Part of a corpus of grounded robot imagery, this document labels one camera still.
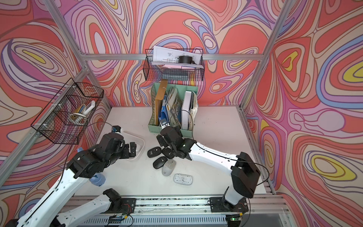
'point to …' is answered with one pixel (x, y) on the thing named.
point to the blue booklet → (164, 118)
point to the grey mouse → (168, 167)
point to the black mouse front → (159, 162)
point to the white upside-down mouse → (183, 179)
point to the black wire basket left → (65, 118)
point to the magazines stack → (174, 104)
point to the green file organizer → (193, 110)
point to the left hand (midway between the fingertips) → (130, 146)
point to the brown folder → (161, 92)
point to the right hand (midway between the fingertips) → (168, 135)
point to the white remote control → (88, 108)
